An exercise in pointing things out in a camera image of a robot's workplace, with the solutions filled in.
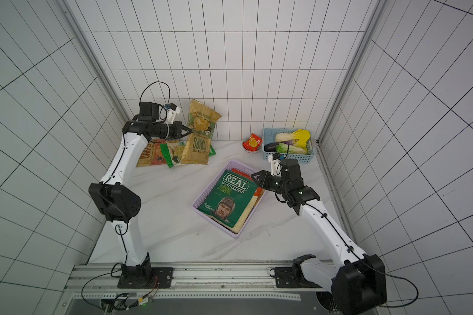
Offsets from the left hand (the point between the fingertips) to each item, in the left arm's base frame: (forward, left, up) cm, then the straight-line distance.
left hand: (190, 134), depth 84 cm
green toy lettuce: (+11, -47, -21) cm, 52 cm away
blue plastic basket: (+26, -40, -26) cm, 55 cm away
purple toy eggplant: (+15, -41, -24) cm, 50 cm away
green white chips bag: (+13, +18, -27) cm, 35 cm away
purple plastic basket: (-33, -15, -22) cm, 42 cm away
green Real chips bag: (-19, -18, -22) cm, 34 cm away
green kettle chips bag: (+10, -4, -1) cm, 10 cm away
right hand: (-18, -25, -7) cm, 31 cm away
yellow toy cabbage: (+19, -58, -19) cm, 64 cm away
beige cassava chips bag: (-26, -26, -23) cm, 44 cm away
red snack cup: (+16, -30, -23) cm, 41 cm away
